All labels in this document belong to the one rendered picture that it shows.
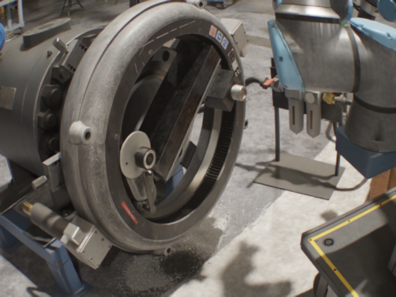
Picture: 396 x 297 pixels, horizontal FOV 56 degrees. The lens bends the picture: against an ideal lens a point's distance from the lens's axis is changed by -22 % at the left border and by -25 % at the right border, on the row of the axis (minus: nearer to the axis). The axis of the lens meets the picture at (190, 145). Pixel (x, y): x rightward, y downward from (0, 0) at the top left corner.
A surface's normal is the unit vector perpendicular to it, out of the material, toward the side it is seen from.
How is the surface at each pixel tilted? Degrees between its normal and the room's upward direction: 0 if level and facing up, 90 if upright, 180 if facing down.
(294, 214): 0
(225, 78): 38
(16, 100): 63
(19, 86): 54
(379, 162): 90
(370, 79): 106
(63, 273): 90
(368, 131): 70
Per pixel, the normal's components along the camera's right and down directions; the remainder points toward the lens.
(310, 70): -0.09, 0.57
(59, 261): 0.83, 0.20
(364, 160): -0.94, 0.22
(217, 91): -0.42, -0.42
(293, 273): -0.09, -0.88
